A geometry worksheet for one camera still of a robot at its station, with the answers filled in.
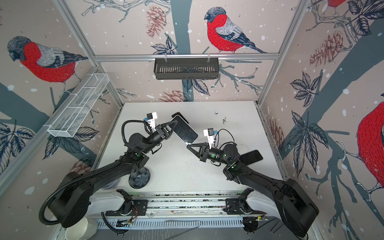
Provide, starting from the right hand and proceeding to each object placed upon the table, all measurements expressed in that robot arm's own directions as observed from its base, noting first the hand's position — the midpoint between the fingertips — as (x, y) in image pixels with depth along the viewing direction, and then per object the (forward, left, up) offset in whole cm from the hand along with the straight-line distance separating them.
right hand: (186, 151), depth 67 cm
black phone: (+44, +13, -23) cm, 51 cm away
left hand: (+8, +4, +10) cm, 13 cm away
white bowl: (-30, +46, -22) cm, 59 cm away
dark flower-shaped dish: (-6, +28, -22) cm, 37 cm away
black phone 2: (+8, +1, +5) cm, 9 cm away
